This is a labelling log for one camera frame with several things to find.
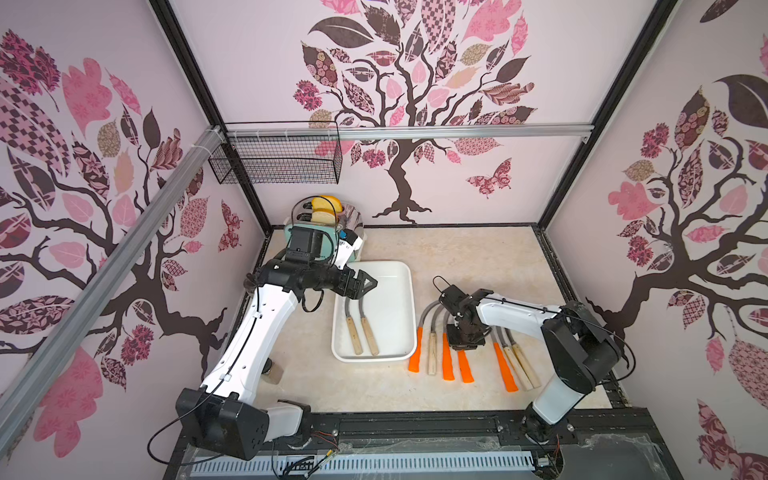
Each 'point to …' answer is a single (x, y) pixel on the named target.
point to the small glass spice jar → (272, 372)
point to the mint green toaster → (349, 224)
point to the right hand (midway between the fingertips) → (454, 345)
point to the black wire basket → (283, 161)
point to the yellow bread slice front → (323, 218)
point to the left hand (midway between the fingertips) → (360, 284)
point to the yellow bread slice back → (335, 202)
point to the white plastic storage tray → (390, 309)
